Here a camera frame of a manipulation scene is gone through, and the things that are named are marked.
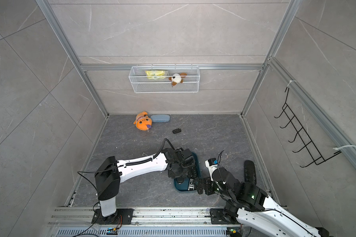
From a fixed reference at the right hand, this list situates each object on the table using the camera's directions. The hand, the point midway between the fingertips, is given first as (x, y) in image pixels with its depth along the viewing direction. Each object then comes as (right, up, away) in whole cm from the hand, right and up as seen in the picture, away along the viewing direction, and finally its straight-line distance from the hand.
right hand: (201, 181), depth 69 cm
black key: (-13, +23, +38) cm, 47 cm away
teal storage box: (-8, -6, +9) cm, 14 cm away
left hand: (-7, 0, +10) cm, 12 cm away
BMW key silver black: (-4, -8, +13) cm, 15 cm away
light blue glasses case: (-26, +33, +44) cm, 60 cm away
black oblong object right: (+31, -2, +16) cm, 35 cm away
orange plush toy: (-37, +29, +35) cm, 59 cm away
